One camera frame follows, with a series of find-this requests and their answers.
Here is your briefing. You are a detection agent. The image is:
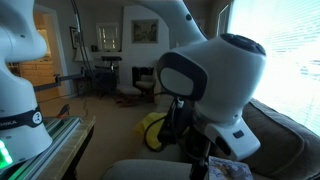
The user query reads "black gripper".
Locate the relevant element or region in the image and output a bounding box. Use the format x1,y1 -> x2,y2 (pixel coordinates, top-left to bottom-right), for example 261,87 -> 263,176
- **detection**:
184,129 -> 214,180

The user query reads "colourful printed magazine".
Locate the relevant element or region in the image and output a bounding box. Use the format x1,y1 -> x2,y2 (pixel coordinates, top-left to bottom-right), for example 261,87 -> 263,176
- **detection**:
207,155 -> 255,180

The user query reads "yellow blanket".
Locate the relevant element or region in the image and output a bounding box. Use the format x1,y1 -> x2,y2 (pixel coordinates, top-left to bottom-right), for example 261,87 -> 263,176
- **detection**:
134,111 -> 168,153

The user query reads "grey fabric sofa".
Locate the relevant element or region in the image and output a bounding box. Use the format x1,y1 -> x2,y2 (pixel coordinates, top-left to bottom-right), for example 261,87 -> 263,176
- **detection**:
101,98 -> 320,180

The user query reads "dark rocking chair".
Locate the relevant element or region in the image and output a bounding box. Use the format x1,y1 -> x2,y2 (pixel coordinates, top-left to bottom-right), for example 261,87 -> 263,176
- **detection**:
134,73 -> 156,101

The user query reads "upholstered footstool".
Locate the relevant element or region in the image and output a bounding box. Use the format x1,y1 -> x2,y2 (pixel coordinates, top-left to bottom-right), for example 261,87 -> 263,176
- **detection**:
114,85 -> 143,108

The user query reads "wooden workbench table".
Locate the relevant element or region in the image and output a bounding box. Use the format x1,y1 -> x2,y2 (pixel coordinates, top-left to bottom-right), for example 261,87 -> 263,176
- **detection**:
35,115 -> 97,180

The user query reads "dark desk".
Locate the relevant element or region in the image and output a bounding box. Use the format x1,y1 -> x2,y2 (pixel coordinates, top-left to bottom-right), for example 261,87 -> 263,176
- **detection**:
76,68 -> 118,98

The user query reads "dark keyboard shelf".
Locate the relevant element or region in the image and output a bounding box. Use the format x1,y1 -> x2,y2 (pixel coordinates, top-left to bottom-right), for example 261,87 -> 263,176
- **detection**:
101,55 -> 123,62

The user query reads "large bright blinds window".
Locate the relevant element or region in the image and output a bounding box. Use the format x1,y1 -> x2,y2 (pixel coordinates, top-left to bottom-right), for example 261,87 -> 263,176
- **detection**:
227,0 -> 320,136

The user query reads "aluminium robot mounting plate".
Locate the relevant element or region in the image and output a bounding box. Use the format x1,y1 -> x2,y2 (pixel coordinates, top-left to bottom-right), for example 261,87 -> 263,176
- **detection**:
0,116 -> 83,180

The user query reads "red black tool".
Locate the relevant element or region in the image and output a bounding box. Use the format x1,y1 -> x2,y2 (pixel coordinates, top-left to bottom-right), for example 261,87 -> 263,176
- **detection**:
55,103 -> 71,119

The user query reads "framed landscape painting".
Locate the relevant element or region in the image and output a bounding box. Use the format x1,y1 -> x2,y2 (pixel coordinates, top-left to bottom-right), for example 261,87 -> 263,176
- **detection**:
130,18 -> 160,44

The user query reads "cream shade lamp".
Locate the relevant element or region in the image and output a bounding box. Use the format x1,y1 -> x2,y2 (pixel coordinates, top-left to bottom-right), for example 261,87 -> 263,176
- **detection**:
73,46 -> 94,63

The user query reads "black horizontal stand bar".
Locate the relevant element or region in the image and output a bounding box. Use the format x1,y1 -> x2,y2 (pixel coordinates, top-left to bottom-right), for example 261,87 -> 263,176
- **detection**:
33,71 -> 86,93

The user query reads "small dark framed picture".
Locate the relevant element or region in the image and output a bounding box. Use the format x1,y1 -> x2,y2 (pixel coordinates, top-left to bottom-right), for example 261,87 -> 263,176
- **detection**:
69,26 -> 82,50

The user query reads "wooden dresser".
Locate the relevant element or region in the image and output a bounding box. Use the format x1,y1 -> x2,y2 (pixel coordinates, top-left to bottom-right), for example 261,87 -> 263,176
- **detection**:
8,59 -> 56,88

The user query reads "thin cord on floor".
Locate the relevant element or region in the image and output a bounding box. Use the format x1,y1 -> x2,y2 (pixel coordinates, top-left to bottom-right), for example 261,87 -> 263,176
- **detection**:
81,99 -> 90,118

